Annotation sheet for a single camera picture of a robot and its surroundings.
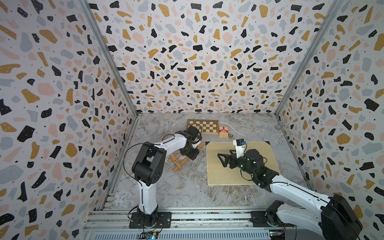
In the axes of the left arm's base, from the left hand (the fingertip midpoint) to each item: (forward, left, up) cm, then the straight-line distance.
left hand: (194, 154), depth 95 cm
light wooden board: (-13, -14, -2) cm, 19 cm away
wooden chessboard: (+23, -8, 0) cm, 24 cm away
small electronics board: (-42, +21, -3) cm, 47 cm away
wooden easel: (-4, +13, +1) cm, 13 cm away
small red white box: (+19, -21, -2) cm, 29 cm away
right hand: (-8, -17, +14) cm, 23 cm away
